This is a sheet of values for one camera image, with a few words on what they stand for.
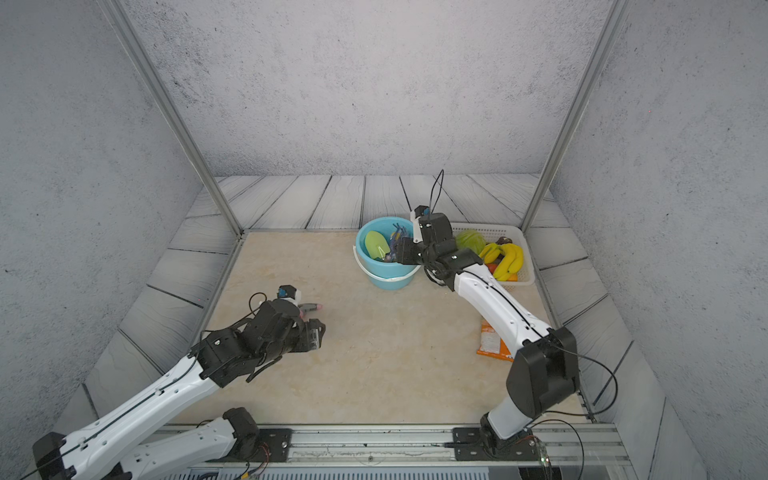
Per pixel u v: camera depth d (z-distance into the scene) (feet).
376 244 3.24
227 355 1.58
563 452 2.39
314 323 2.21
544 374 1.39
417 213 2.41
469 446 2.32
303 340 2.11
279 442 2.38
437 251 2.01
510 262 3.12
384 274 3.09
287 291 2.16
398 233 3.34
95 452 1.29
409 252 2.38
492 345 2.87
